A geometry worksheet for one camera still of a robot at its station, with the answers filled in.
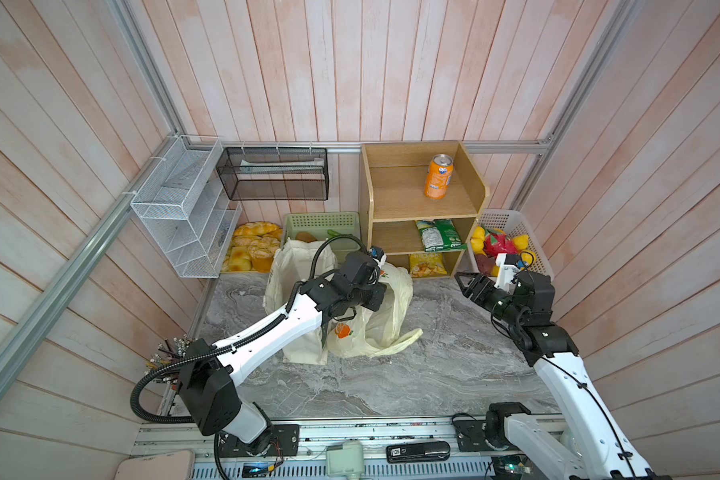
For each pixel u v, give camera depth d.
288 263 0.88
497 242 1.04
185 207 0.69
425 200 0.85
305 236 1.16
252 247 1.04
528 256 1.01
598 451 0.40
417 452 0.68
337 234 1.18
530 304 0.55
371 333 0.86
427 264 1.04
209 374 0.41
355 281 0.59
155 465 0.69
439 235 0.92
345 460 0.67
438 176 0.78
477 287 0.66
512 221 1.14
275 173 1.04
